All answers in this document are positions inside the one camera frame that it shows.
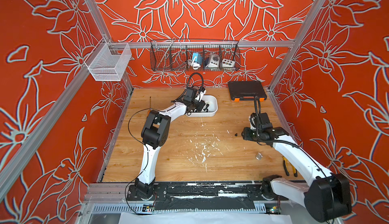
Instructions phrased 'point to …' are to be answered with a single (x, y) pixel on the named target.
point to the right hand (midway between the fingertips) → (242, 133)
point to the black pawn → (236, 134)
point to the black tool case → (246, 90)
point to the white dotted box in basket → (227, 63)
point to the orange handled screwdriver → (150, 107)
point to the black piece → (207, 105)
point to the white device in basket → (214, 61)
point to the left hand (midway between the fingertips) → (203, 101)
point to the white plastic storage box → (211, 100)
